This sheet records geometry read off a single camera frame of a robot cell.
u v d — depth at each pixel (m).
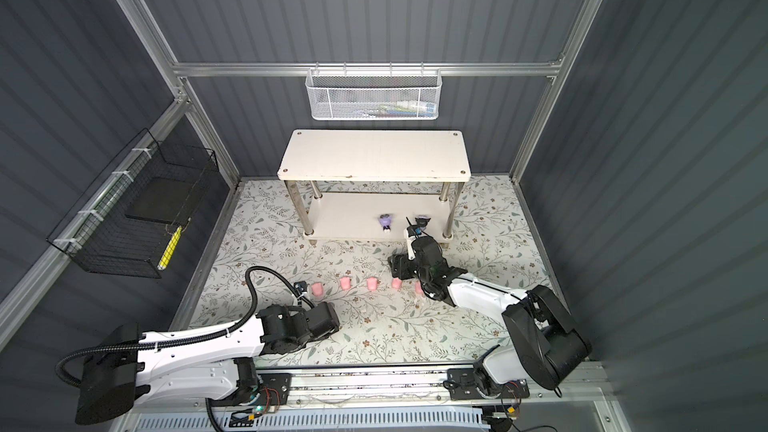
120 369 0.41
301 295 0.71
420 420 0.70
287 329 0.58
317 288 0.89
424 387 0.75
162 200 0.76
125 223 0.72
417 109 0.89
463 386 0.73
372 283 0.90
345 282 0.91
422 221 0.94
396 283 0.91
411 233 0.80
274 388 0.73
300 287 0.73
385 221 0.96
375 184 1.19
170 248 0.68
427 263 0.68
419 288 0.67
